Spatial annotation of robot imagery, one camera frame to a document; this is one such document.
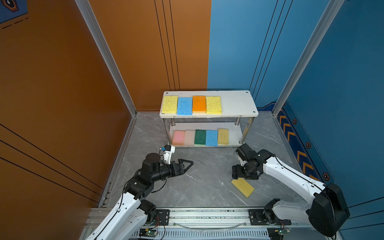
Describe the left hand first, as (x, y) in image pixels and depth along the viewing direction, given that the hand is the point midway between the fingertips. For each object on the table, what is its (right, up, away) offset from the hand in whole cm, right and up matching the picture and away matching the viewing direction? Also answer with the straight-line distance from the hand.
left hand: (189, 164), depth 70 cm
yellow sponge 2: (+21, +11, +26) cm, 35 cm away
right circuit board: (+41, -33, -1) cm, 53 cm away
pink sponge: (-8, +10, +24) cm, 27 cm away
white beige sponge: (-1, +10, +24) cm, 27 cm away
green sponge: (+6, +10, +24) cm, 27 cm away
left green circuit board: (-19, -33, 0) cm, 38 cm away
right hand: (+26, -9, +10) cm, 29 cm away
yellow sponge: (+30, -15, +12) cm, 35 cm away
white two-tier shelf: (+14, +24, +45) cm, 53 cm away
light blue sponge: (+13, +10, +24) cm, 29 cm away
